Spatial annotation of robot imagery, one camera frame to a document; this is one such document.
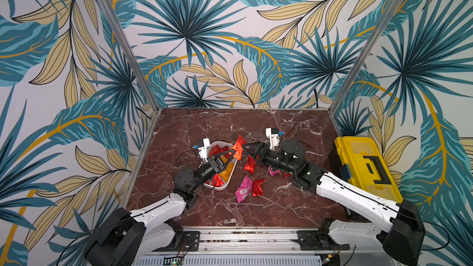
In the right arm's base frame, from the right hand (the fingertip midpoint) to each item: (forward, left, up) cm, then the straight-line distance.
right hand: (243, 148), depth 69 cm
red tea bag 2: (-7, -6, -24) cm, 26 cm away
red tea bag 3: (0, +2, 0) cm, 2 cm away
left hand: (-2, +3, -1) cm, 4 cm away
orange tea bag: (+1, +7, -23) cm, 25 cm away
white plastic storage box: (+18, +10, -22) cm, 30 cm away
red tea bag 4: (-1, +12, -26) cm, 29 cm away
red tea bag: (+6, -4, -25) cm, 26 cm away
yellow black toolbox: (0, -49, -11) cm, 50 cm away
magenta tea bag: (-7, -1, -24) cm, 25 cm away
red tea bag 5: (+14, +13, -23) cm, 30 cm away
